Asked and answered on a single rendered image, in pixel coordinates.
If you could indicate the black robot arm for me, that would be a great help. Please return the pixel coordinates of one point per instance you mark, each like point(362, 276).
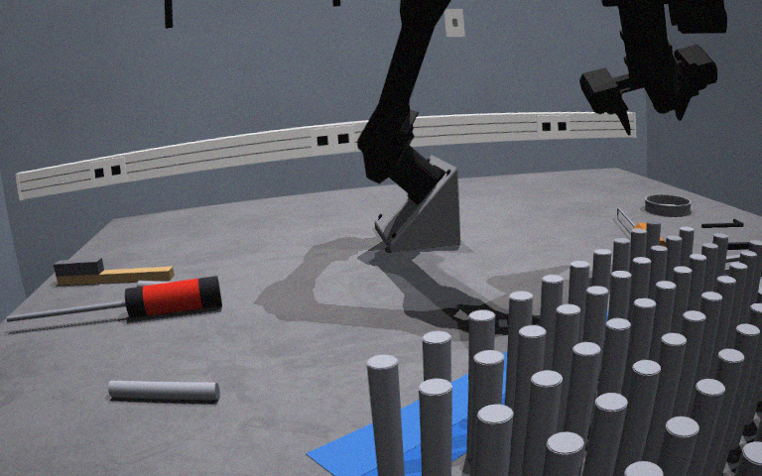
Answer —
point(668, 84)

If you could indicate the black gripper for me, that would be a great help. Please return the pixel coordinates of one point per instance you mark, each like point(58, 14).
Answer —
point(604, 92)

